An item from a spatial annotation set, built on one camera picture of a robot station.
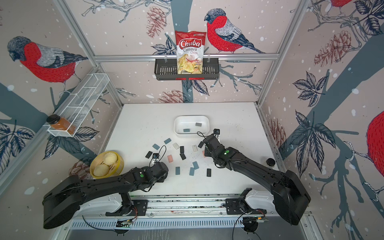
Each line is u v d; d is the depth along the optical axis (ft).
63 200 1.35
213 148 2.05
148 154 3.03
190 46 2.79
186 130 3.40
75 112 2.48
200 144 3.20
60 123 2.00
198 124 3.51
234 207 2.40
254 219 2.30
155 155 2.52
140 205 2.44
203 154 3.07
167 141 3.24
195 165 2.89
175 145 3.16
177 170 2.85
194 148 3.12
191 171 2.81
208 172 2.80
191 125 3.52
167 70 3.10
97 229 2.26
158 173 2.15
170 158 3.02
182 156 3.02
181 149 3.12
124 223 2.35
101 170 2.67
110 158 2.78
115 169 2.86
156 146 3.16
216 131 2.44
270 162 2.65
